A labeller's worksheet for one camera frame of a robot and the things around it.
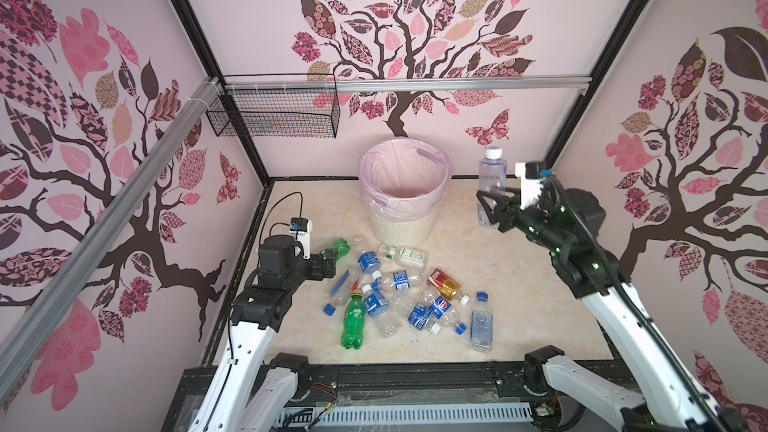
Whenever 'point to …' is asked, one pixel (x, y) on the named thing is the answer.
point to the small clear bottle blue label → (401, 280)
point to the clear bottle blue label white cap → (418, 316)
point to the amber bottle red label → (447, 286)
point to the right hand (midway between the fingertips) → (485, 182)
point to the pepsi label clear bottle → (443, 310)
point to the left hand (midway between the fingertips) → (321, 255)
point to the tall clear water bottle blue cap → (481, 325)
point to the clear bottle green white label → (411, 257)
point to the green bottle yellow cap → (353, 325)
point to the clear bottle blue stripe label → (347, 280)
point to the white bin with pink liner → (404, 182)
